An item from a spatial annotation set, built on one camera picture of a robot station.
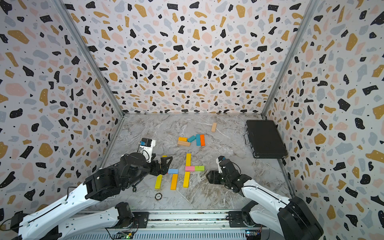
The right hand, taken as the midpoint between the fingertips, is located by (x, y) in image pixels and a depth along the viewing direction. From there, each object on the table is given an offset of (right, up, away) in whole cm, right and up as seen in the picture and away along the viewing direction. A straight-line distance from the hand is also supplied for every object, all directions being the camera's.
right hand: (210, 177), depth 85 cm
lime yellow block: (-30, -3, +1) cm, 30 cm away
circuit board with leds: (-40, -22, -15) cm, 48 cm away
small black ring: (-28, -10, -3) cm, 30 cm away
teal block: (-7, +20, +21) cm, 30 cm away
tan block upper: (+5, +28, +28) cm, 40 cm away
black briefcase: (+38, +20, +15) cm, 46 cm away
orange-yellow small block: (-19, +20, +23) cm, 35 cm away
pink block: (-12, +3, +6) cm, 14 cm away
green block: (-6, +3, +6) cm, 9 cm away
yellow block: (-13, +8, +10) cm, 18 cm away
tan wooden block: (-17, +17, +19) cm, 31 cm away
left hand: (-21, +15, -19) cm, 32 cm away
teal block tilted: (-12, +21, +23) cm, 33 cm away
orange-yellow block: (-20, -2, +1) cm, 20 cm away
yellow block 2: (-14, -3, +1) cm, 14 cm away
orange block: (-4, +19, +21) cm, 29 cm away
